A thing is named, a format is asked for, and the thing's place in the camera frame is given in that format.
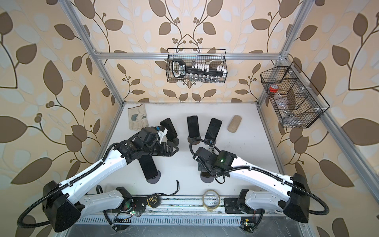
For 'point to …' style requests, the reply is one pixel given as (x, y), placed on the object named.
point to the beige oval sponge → (234, 123)
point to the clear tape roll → (210, 209)
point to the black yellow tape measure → (154, 201)
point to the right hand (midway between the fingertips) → (206, 163)
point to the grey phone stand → (155, 179)
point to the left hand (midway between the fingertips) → (170, 147)
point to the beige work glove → (137, 118)
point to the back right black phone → (213, 129)
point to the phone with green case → (148, 166)
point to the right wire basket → (297, 103)
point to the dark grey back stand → (173, 143)
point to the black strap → (175, 192)
